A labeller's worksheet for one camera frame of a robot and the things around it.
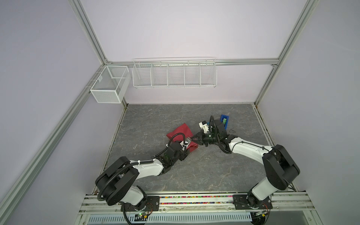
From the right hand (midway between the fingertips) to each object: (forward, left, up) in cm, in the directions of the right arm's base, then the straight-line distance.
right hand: (189, 140), depth 82 cm
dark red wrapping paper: (+12, +4, -7) cm, 15 cm away
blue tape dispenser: (+22, -26, -8) cm, 35 cm away
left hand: (0, +3, -8) cm, 8 cm away
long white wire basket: (+46, +10, +16) cm, 50 cm away
